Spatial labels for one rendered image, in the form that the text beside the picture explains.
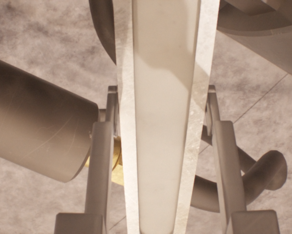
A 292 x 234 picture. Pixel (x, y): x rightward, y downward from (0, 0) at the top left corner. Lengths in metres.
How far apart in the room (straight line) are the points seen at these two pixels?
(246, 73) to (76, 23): 0.48
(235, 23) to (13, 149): 0.20
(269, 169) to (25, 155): 0.30
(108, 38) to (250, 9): 0.15
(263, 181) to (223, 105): 0.87
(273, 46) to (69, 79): 1.00
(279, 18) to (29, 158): 0.22
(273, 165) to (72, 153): 0.29
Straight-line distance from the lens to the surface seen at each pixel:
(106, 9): 0.46
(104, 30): 0.46
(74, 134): 0.38
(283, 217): 1.86
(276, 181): 0.72
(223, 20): 0.42
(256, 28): 0.37
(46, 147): 0.38
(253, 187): 0.52
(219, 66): 1.32
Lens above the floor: 1.08
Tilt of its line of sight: 50 degrees down
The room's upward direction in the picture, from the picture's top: 176 degrees clockwise
